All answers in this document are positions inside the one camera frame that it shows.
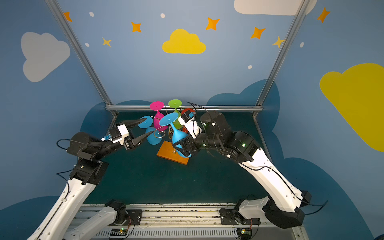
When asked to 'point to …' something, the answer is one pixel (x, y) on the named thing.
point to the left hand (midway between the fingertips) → (146, 120)
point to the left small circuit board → (118, 232)
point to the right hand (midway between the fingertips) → (181, 138)
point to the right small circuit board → (244, 233)
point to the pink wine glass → (158, 106)
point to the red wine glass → (184, 111)
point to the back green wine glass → (175, 103)
